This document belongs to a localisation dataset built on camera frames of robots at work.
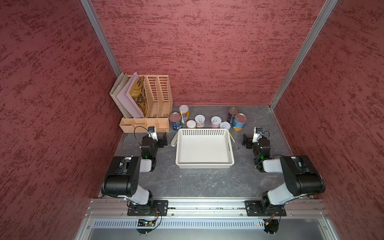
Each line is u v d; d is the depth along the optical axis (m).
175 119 1.00
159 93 1.09
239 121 0.97
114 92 0.86
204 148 0.95
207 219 0.72
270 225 0.72
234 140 1.00
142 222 0.72
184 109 1.00
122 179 0.45
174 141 0.94
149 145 0.70
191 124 1.01
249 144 0.85
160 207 0.75
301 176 0.47
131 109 0.96
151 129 0.79
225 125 1.01
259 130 0.80
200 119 1.04
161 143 0.84
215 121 1.03
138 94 1.00
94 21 0.76
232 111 1.05
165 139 0.85
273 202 0.62
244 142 0.87
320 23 0.76
